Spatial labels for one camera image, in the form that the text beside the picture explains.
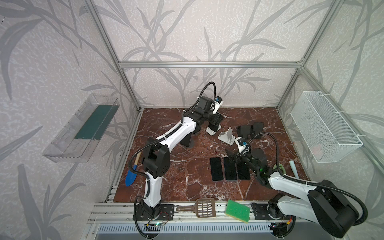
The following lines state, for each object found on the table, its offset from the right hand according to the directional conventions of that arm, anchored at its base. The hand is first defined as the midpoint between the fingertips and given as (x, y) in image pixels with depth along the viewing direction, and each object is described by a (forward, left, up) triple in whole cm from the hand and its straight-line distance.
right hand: (232, 144), depth 84 cm
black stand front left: (+15, -20, -5) cm, 26 cm away
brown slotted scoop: (-30, +16, -13) cm, 36 cm away
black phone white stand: (-12, -7, -12) cm, 18 cm away
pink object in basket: (-9, -40, +7) cm, 42 cm away
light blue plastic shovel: (-10, -37, -12) cm, 40 cm away
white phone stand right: (+9, +1, -7) cm, 12 cm away
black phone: (+14, +10, -3) cm, 18 cm away
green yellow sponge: (-31, 0, -12) cm, 34 cm away
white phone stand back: (+14, +11, -8) cm, 19 cm away
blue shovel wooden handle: (-14, +59, -12) cm, 62 cm away
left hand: (+15, +7, +9) cm, 19 cm away
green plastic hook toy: (-9, -30, -13) cm, 34 cm away
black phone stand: (+14, -11, -7) cm, 19 cm away
